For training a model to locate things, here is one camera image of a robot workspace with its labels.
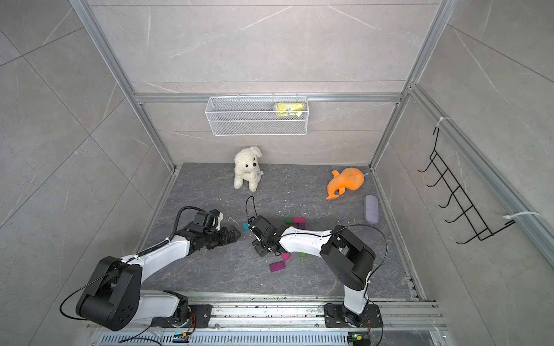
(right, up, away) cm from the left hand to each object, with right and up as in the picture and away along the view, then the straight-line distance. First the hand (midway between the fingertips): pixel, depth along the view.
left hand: (234, 233), depth 90 cm
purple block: (+30, +2, +8) cm, 31 cm away
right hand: (+12, -4, 0) cm, 13 cm away
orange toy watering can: (+55, +24, +16) cm, 62 cm away
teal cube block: (+4, +2, +5) cm, 7 cm away
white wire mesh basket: (-4, +54, +11) cm, 55 cm away
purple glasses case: (+62, +9, +9) cm, 64 cm away
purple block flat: (+18, -12, -4) cm, 23 cm away
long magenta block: (+28, +4, +9) cm, 30 cm away
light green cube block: (+29, -8, -2) cm, 30 cm away
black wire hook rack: (+76, +9, -30) cm, 82 cm away
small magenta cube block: (+22, -9, -3) cm, 24 cm away
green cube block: (+24, +4, +8) cm, 25 cm away
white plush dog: (+4, +28, +8) cm, 30 cm away
